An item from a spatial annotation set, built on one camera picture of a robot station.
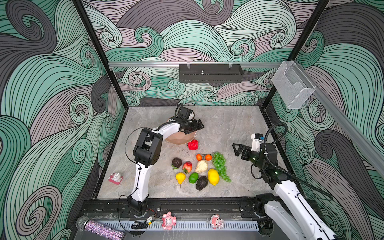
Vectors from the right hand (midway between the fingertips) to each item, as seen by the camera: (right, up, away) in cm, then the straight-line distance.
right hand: (239, 146), depth 80 cm
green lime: (-25, -18, +1) cm, 31 cm away
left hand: (-20, +9, +18) cm, 28 cm away
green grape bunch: (-10, -10, +6) cm, 15 cm away
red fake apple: (-25, -2, +12) cm, 27 cm away
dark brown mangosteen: (-35, -11, +6) cm, 37 cm away
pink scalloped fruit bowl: (-33, +2, +21) cm, 39 cm away
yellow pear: (-32, -17, +1) cm, 37 cm away
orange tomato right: (-16, -9, +10) cm, 21 cm away
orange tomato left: (-21, -9, +10) cm, 25 cm away
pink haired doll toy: (-15, -33, -12) cm, 38 cm away
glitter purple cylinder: (-76, -32, -13) cm, 83 cm away
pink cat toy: (-37, -32, -12) cm, 50 cm away
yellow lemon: (-14, -17, +1) cm, 22 cm away
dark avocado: (-21, -19, -2) cm, 28 cm away
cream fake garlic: (-20, -12, +4) cm, 24 cm away
